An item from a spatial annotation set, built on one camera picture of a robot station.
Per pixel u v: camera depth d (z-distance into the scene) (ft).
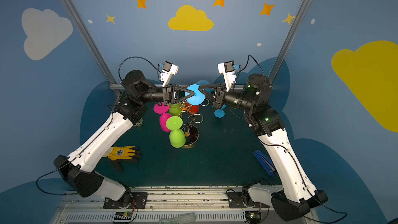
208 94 1.74
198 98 1.76
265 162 2.82
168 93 1.65
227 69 1.51
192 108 2.51
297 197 1.20
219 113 3.63
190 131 3.21
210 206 2.41
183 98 1.79
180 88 1.77
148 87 1.68
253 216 2.40
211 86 1.66
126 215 2.37
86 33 2.82
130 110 1.61
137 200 2.44
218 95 1.51
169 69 1.68
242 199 2.42
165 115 2.55
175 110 2.81
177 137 2.40
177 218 2.29
